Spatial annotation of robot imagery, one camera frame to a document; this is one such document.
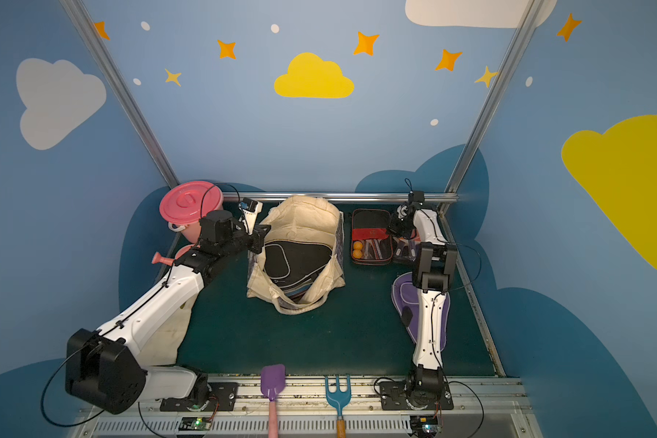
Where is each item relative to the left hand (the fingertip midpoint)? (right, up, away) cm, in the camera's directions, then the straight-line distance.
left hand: (274, 223), depth 80 cm
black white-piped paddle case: (+4, -13, +7) cm, 15 cm away
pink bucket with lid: (-36, +7, +17) cm, 40 cm away
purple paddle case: (+43, -25, +13) cm, 51 cm away
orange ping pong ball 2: (+27, -11, +24) cm, 38 cm away
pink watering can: (-42, -11, +11) cm, 45 cm away
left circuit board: (-19, -54, -9) cm, 57 cm away
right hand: (+43, -1, +31) cm, 53 cm away
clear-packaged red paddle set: (+47, -10, +26) cm, 54 cm away
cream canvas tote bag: (+13, +1, +7) cm, 15 cm away
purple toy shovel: (0, -45, -3) cm, 45 cm away
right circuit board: (+42, -54, -8) cm, 69 cm away
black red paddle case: (+33, -4, +29) cm, 44 cm away
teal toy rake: (+19, -48, -6) cm, 52 cm away
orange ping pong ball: (+28, -8, +27) cm, 39 cm away
